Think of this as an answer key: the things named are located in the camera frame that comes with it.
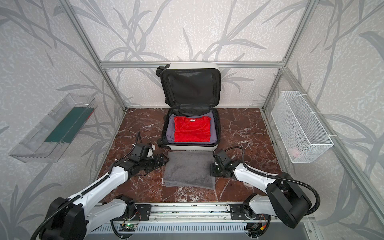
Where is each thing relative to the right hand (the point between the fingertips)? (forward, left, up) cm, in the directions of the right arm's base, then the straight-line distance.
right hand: (211, 166), depth 88 cm
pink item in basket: (0, -40, +19) cm, 45 cm away
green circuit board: (-29, +41, -2) cm, 51 cm away
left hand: (+3, +25, +7) cm, 27 cm away
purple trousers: (+24, +27, +6) cm, 37 cm away
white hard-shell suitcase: (+42, +12, +20) cm, 49 cm away
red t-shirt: (+24, +12, +5) cm, 27 cm away
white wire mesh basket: (-2, -37, +34) cm, 50 cm away
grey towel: (-2, +13, +1) cm, 13 cm away
